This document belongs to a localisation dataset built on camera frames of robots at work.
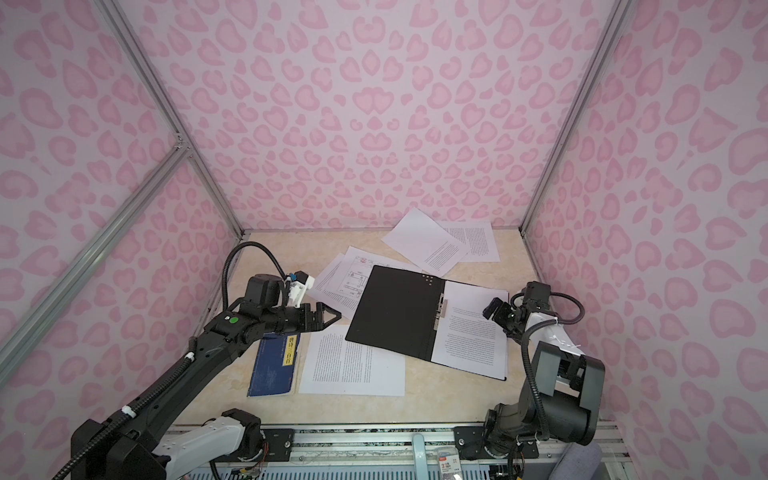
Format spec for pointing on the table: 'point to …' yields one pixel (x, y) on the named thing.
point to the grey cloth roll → (578, 462)
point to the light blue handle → (421, 466)
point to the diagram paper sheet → (344, 282)
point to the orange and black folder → (431, 318)
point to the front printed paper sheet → (331, 364)
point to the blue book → (274, 367)
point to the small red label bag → (448, 461)
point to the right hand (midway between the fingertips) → (498, 314)
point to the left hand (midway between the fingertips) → (331, 312)
